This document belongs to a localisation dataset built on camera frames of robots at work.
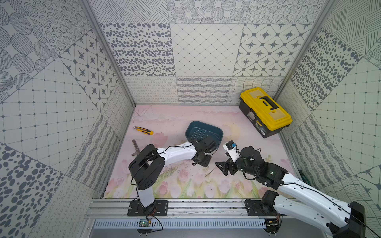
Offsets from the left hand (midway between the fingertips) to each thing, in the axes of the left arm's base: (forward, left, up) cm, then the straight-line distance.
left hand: (206, 159), depth 86 cm
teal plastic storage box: (+23, +5, -3) cm, 24 cm away
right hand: (-5, -8, +11) cm, 14 cm away
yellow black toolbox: (+26, -36, +13) cm, 47 cm away
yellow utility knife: (+22, +44, -3) cm, 50 cm away
